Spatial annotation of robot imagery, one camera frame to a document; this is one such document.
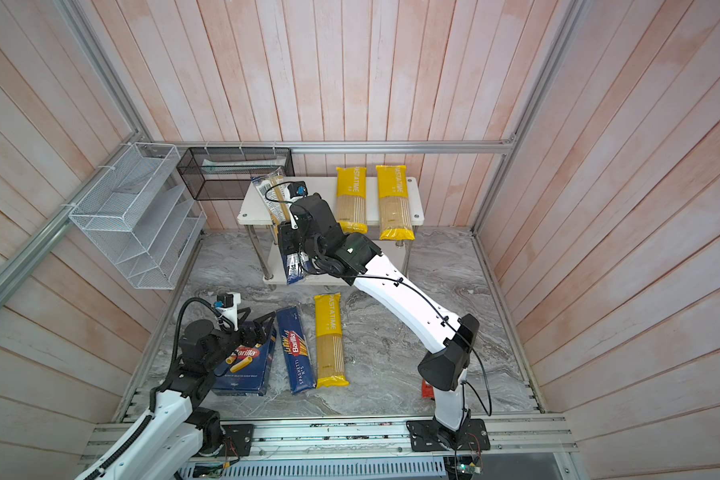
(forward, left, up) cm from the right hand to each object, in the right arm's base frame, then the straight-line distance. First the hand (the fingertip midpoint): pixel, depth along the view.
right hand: (280, 227), depth 68 cm
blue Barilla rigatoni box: (-23, +11, -33) cm, 42 cm away
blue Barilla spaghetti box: (-16, 0, -35) cm, 38 cm away
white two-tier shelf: (+12, +11, -5) cm, 17 cm away
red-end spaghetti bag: (-25, -38, -38) cm, 59 cm away
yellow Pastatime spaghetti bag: (-14, -10, -36) cm, 40 cm away
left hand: (-10, +8, -24) cm, 28 cm away
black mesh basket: (+38, +30, -12) cm, 50 cm away
